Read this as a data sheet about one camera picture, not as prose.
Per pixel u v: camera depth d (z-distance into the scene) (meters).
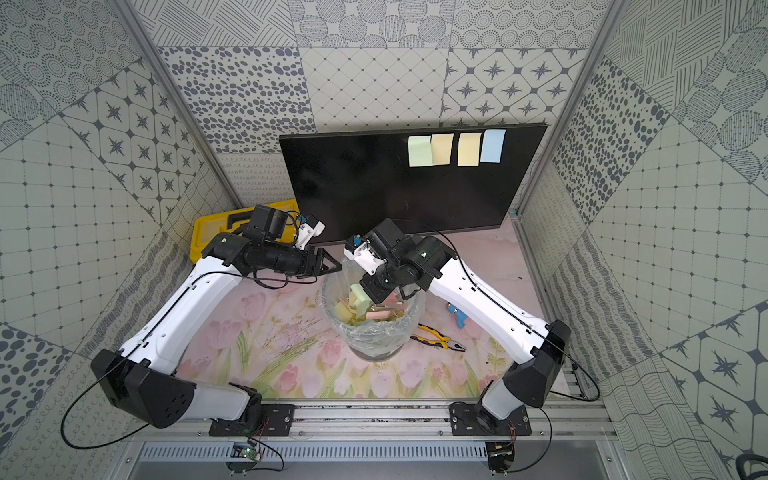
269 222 0.58
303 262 0.63
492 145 0.67
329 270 0.73
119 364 0.39
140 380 0.38
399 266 0.49
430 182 1.48
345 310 0.76
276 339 0.88
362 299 0.73
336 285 0.75
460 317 0.91
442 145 0.65
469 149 0.67
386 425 0.74
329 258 0.68
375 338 0.63
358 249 0.61
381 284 0.59
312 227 0.68
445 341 0.86
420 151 0.65
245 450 0.70
